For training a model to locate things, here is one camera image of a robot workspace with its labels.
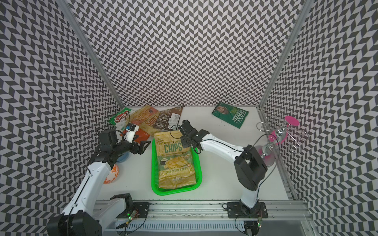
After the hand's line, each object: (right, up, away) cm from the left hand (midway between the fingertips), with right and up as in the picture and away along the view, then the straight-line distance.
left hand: (142, 140), depth 80 cm
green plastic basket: (+8, -18, -3) cm, 20 cm away
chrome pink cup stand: (+71, +4, -9) cm, 71 cm away
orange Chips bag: (-9, +13, +29) cm, 33 cm away
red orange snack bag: (-8, 0, +21) cm, 22 cm away
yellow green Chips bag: (+18, -15, +4) cm, 24 cm away
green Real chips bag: (+58, +14, +32) cm, 68 cm away
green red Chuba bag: (-26, +11, +28) cm, 40 cm away
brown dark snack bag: (+9, +12, +28) cm, 32 cm away
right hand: (+24, -2, +7) cm, 26 cm away
